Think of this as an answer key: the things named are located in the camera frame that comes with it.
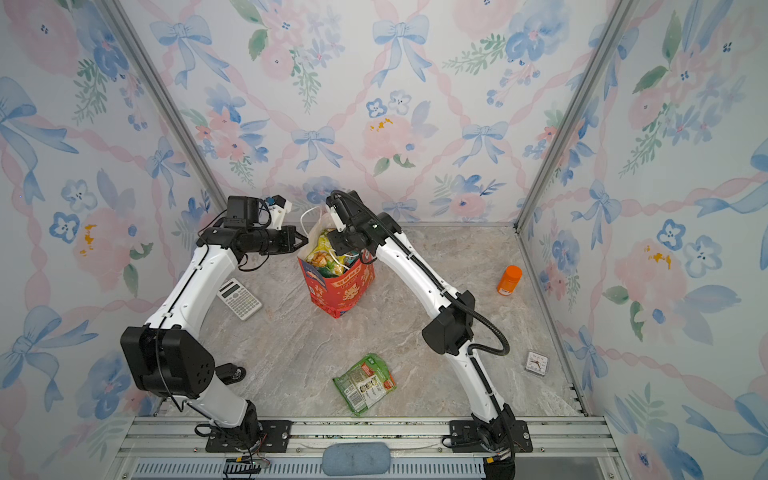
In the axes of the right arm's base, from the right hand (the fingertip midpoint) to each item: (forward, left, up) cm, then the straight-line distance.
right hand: (340, 235), depth 85 cm
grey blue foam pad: (-50, -7, -21) cm, 55 cm away
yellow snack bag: (-7, +4, -2) cm, 8 cm away
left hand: (-3, +8, +2) cm, 9 cm away
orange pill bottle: (-3, -52, -17) cm, 55 cm away
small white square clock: (-27, -56, -23) cm, 66 cm away
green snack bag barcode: (-33, -8, -24) cm, 42 cm away
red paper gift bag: (-14, 0, -10) cm, 17 cm away
